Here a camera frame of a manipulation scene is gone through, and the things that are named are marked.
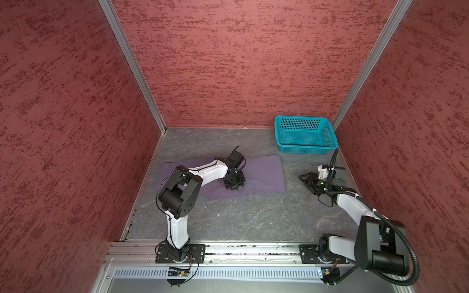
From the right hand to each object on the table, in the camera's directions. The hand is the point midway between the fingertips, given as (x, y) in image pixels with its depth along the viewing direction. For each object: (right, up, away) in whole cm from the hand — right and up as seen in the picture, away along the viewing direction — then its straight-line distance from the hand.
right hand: (300, 181), depth 89 cm
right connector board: (+6, -34, -18) cm, 39 cm away
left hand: (-29, -4, +3) cm, 30 cm away
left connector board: (-56, -34, -17) cm, 67 cm away
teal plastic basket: (+13, +25, +29) cm, 40 cm away
